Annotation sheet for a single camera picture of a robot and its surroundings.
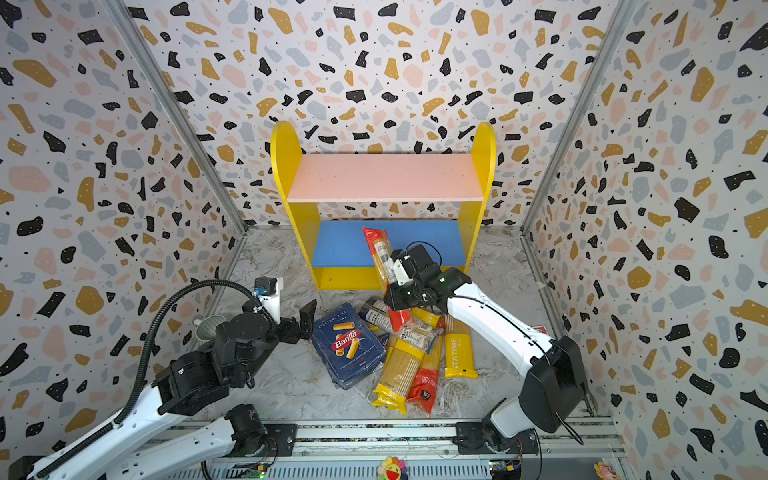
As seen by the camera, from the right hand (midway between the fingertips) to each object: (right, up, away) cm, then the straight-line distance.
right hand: (383, 293), depth 78 cm
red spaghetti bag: (-1, +11, 0) cm, 11 cm away
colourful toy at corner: (+52, -40, -9) cm, 66 cm away
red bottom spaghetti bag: (+10, -26, 0) cm, 28 cm away
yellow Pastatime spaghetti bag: (+22, -18, +10) cm, 30 cm away
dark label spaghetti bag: (-3, -8, +12) cm, 14 cm away
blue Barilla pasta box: (-10, -15, +4) cm, 19 cm away
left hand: (-18, +1, -12) cm, 22 cm away
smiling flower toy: (+3, -40, -9) cm, 41 cm away
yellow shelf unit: (-17, +11, +21) cm, 29 cm away
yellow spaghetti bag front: (+4, -22, +1) cm, 23 cm away
